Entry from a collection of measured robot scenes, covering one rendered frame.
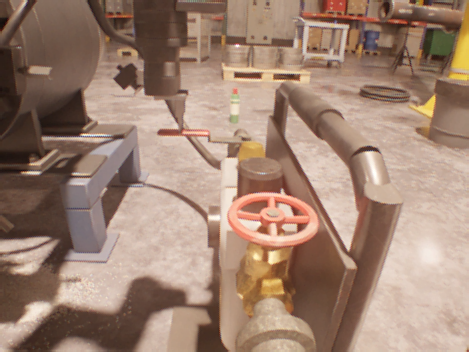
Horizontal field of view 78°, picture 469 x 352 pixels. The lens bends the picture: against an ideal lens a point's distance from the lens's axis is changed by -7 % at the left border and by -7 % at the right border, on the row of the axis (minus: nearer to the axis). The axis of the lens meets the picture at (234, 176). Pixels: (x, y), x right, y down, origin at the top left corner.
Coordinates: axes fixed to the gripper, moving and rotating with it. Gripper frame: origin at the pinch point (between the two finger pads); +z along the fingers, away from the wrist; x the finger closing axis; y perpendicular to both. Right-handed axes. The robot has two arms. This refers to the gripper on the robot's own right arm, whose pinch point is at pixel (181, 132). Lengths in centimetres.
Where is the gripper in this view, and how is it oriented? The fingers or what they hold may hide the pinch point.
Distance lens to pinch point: 50.6
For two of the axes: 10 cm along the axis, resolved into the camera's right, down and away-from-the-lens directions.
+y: -10.0, -0.2, -0.5
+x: 0.4, 4.3, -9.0
